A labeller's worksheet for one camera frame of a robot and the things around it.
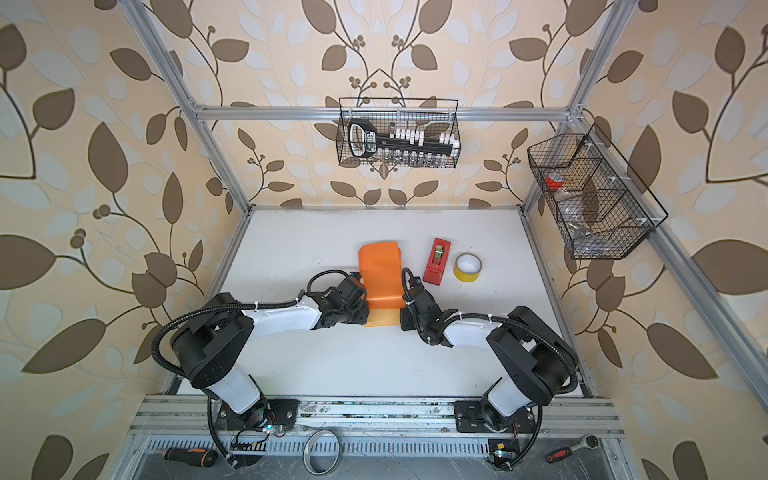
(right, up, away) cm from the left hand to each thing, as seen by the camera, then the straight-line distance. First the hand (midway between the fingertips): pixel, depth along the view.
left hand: (369, 309), depth 91 cm
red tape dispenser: (+22, +14, +8) cm, 28 cm away
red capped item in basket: (+56, +39, -2) cm, 68 cm away
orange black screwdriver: (-38, -27, -24) cm, 52 cm away
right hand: (+11, -2, +1) cm, 12 cm away
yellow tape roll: (+33, +12, +12) cm, 37 cm away
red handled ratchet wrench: (+54, -27, -20) cm, 64 cm away
